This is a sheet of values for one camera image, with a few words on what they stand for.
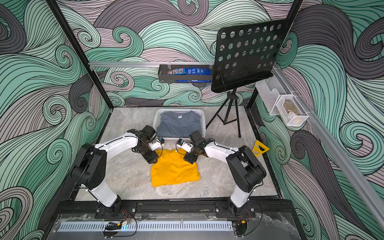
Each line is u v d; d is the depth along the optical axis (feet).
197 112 3.44
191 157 2.66
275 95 2.35
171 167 2.86
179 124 3.33
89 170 1.52
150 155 2.61
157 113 3.40
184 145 2.61
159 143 2.73
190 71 3.03
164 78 2.93
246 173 1.51
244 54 2.11
